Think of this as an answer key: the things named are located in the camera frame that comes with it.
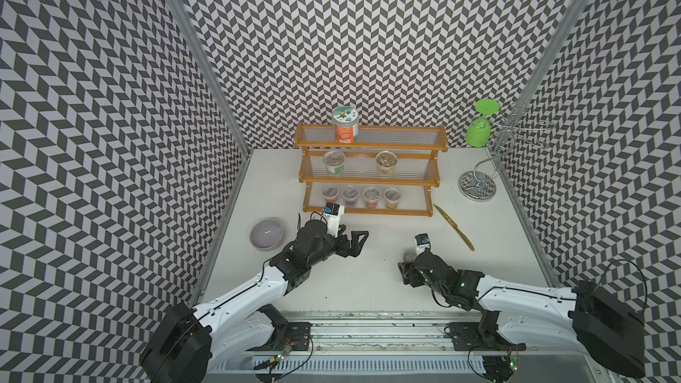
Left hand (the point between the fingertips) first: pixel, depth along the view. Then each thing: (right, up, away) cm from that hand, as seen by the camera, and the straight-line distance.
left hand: (356, 233), depth 79 cm
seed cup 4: (+13, +10, +15) cm, 22 cm away
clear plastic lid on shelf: (+2, +22, +14) cm, 26 cm away
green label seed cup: (-7, +22, +9) cm, 25 cm away
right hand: (+17, -12, +6) cm, 22 cm away
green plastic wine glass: (+44, +33, +14) cm, 56 cm away
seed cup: (+10, +22, +10) cm, 26 cm away
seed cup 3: (+6, +10, +15) cm, 19 cm away
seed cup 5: (+17, -8, +2) cm, 19 cm away
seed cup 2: (-2, +10, +15) cm, 18 cm away
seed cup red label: (-9, +11, +15) cm, 21 cm away
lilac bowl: (-30, -3, +9) cm, 32 cm away
